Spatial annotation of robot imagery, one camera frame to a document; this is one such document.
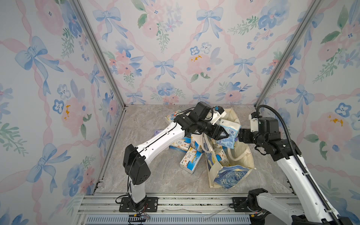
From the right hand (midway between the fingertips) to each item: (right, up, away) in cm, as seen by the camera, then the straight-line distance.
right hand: (246, 130), depth 73 cm
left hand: (-12, -1, -5) cm, 13 cm away
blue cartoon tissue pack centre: (-33, -10, +17) cm, 39 cm away
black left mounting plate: (-50, -39, 0) cm, 64 cm away
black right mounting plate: (-4, -38, -1) cm, 38 cm away
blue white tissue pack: (-11, -16, +6) cm, 20 cm away
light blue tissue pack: (-10, +1, -8) cm, 12 cm away
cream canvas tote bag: (-5, -16, -5) cm, 17 cm away
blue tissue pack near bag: (-26, -10, +13) cm, 31 cm away
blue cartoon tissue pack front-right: (-29, -19, +9) cm, 36 cm away
